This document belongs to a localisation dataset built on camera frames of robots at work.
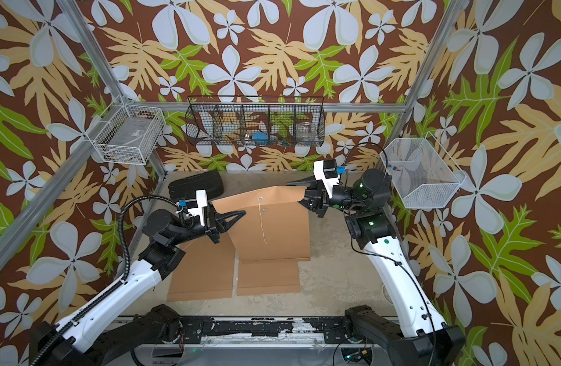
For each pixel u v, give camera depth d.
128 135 0.86
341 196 0.51
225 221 0.59
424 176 0.82
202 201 0.51
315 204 0.52
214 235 0.54
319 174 0.46
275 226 0.63
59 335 0.39
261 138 0.94
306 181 0.53
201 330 0.74
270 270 0.89
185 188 1.05
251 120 0.97
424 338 0.37
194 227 0.56
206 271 0.86
